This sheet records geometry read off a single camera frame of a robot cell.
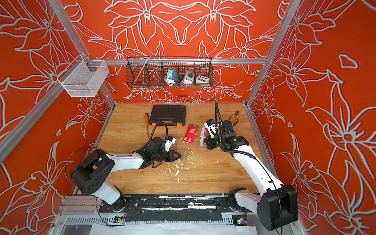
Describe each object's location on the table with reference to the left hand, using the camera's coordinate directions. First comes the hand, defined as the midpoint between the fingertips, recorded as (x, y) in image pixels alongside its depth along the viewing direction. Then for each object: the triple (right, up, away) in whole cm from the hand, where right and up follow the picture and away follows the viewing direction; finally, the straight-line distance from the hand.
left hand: (181, 156), depth 84 cm
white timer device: (+4, +48, +6) cm, 49 cm away
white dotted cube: (+13, +48, +10) cm, 51 cm away
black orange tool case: (-7, +24, +24) cm, 35 cm away
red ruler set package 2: (+6, +11, +19) cm, 23 cm away
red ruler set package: (+13, +14, -4) cm, 19 cm away
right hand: (+12, +11, -5) cm, 17 cm away
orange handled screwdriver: (-27, +23, +25) cm, 43 cm away
